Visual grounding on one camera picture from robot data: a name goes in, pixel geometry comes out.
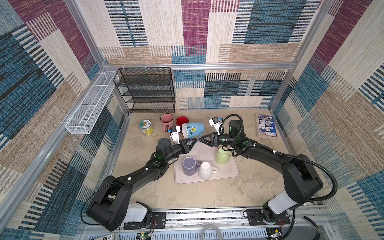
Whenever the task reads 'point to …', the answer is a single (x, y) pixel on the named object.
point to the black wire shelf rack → (147, 90)
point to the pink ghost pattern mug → (166, 119)
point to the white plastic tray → (204, 152)
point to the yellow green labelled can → (146, 127)
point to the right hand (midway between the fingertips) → (201, 141)
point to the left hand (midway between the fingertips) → (197, 138)
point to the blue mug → (192, 130)
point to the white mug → (205, 170)
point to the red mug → (180, 120)
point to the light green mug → (222, 156)
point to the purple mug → (189, 166)
